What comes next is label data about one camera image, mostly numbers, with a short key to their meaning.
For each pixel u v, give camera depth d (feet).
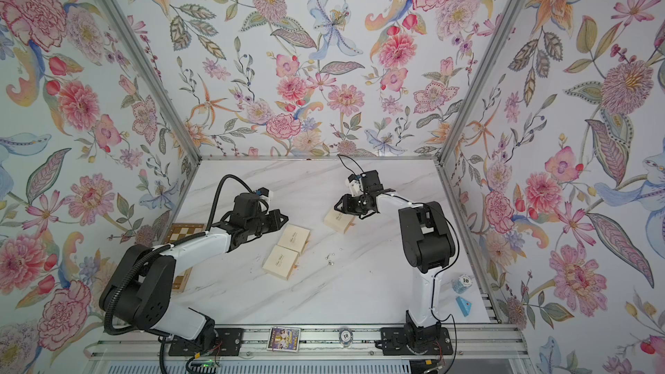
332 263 2.95
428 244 1.75
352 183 3.05
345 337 2.32
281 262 2.84
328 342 2.50
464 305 2.58
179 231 3.09
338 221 3.21
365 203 2.52
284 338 2.41
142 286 1.46
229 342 2.42
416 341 2.17
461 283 2.62
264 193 2.74
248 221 2.37
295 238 3.03
